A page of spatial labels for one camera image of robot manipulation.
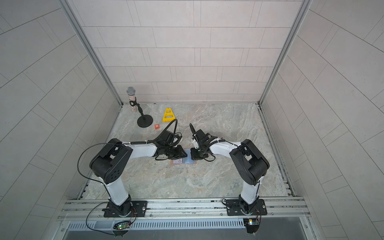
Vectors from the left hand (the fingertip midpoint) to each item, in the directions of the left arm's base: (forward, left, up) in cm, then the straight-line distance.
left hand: (190, 154), depth 89 cm
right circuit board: (-34, -30, -1) cm, 45 cm away
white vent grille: (-34, +1, 0) cm, 34 cm away
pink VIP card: (-4, +7, 0) cm, 8 cm away
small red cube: (+20, +24, 0) cm, 31 cm away
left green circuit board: (-35, +29, +3) cm, 45 cm away
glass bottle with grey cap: (+26, +34, +27) cm, 50 cm away
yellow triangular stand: (+27, +19, -2) cm, 34 cm away
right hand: (-2, 0, -2) cm, 3 cm away
